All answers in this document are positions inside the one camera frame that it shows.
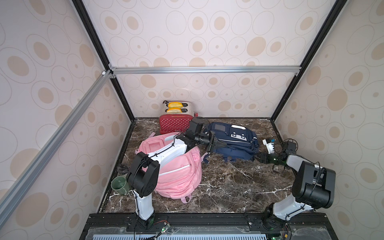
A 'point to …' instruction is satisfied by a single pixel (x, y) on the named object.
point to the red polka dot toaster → (176, 116)
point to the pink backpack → (180, 178)
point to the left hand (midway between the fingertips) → (229, 143)
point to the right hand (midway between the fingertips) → (256, 155)
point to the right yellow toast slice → (174, 110)
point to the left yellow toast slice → (175, 105)
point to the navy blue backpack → (242, 143)
